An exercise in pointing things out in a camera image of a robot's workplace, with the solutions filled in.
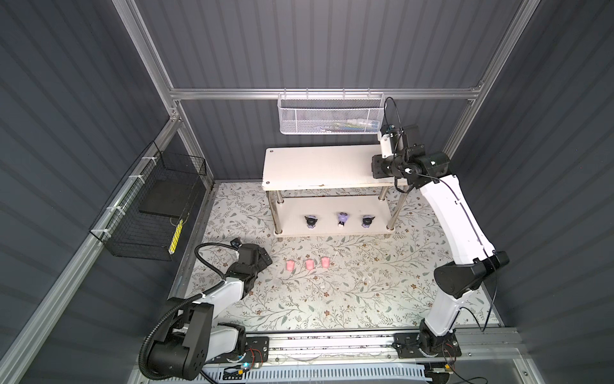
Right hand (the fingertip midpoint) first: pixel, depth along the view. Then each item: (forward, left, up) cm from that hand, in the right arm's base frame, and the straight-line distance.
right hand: (378, 164), depth 75 cm
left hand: (-16, +44, -33) cm, 57 cm away
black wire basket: (-16, +73, -6) cm, 75 cm away
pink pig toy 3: (-17, +17, -34) cm, 42 cm away
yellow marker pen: (-22, +61, -7) cm, 65 cm away
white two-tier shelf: (+21, +14, -35) cm, 44 cm away
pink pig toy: (-18, +30, -34) cm, 49 cm away
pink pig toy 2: (-18, +23, -35) cm, 45 cm away
